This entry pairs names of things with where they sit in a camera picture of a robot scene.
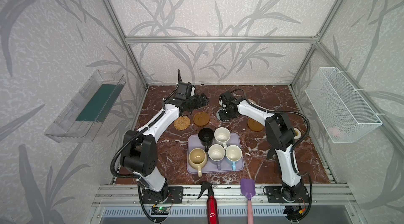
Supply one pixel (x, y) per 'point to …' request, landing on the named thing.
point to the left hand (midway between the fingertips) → (206, 97)
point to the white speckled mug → (222, 134)
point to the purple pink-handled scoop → (248, 189)
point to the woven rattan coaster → (182, 123)
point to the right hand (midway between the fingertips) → (224, 112)
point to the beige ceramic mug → (197, 159)
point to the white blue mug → (233, 153)
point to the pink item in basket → (334, 131)
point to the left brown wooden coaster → (201, 118)
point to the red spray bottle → (212, 211)
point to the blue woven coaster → (218, 115)
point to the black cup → (205, 135)
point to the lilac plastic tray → (193, 142)
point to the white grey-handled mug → (216, 152)
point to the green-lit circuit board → (162, 211)
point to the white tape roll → (299, 133)
